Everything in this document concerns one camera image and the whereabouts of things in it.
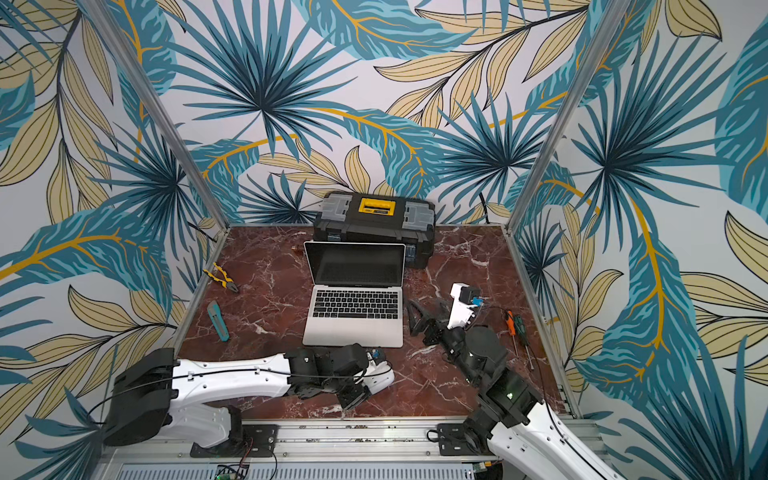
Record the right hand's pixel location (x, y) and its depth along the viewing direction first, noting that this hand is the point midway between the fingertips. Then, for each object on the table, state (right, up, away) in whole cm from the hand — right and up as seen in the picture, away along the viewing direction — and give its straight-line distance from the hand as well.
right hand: (407, 312), depth 66 cm
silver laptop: (-14, -1, +35) cm, 38 cm away
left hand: (-11, -22, +11) cm, 27 cm away
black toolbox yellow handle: (-8, +25, +34) cm, 43 cm away
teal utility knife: (-57, -8, +27) cm, 64 cm away
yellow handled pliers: (-59, +4, +35) cm, 68 cm away
